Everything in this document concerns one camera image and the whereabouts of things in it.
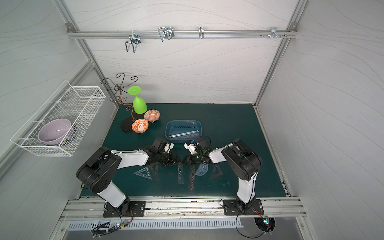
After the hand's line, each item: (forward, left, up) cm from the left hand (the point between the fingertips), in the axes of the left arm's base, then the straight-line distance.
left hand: (181, 162), depth 88 cm
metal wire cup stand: (+28, +43, -1) cm, 51 cm away
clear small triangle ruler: (-6, +21, -2) cm, 22 cm away
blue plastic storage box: (+23, +1, -2) cm, 23 cm away
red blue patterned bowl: (+36, +25, 0) cm, 44 cm away
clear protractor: (-4, -13, -1) cm, 13 cm away
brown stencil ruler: (-9, -7, -2) cm, 11 cm away
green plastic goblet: (+26, +26, +21) cm, 42 cm away
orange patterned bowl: (+26, +32, +1) cm, 41 cm away
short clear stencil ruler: (-6, 0, -1) cm, 7 cm away
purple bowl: (-2, +52, +33) cm, 62 cm away
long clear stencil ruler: (+20, -7, -1) cm, 21 cm away
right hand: (+1, -1, -2) cm, 3 cm away
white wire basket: (+18, +54, +29) cm, 64 cm away
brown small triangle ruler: (-5, -21, -2) cm, 21 cm away
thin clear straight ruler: (+21, 0, 0) cm, 21 cm away
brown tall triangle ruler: (-4, +16, -1) cm, 16 cm away
